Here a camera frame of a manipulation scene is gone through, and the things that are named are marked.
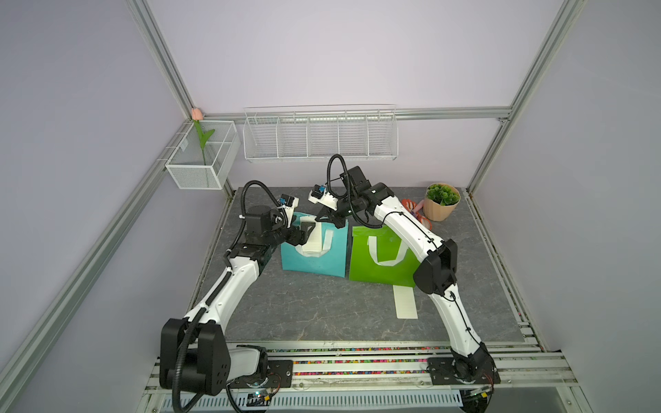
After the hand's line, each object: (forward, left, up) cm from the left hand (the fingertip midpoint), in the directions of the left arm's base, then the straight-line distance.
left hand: (305, 221), depth 82 cm
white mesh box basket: (+14, +36, +14) cm, 41 cm away
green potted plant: (+14, -52, -8) cm, 55 cm away
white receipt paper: (-21, -32, -21) cm, 44 cm away
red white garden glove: (+20, -46, -20) cm, 54 cm away
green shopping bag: (-10, -24, -8) cm, 27 cm away
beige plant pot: (+12, -53, -17) cm, 57 cm away
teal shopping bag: (-9, -8, -13) cm, 18 cm away
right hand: (+3, -4, -1) cm, 5 cm away
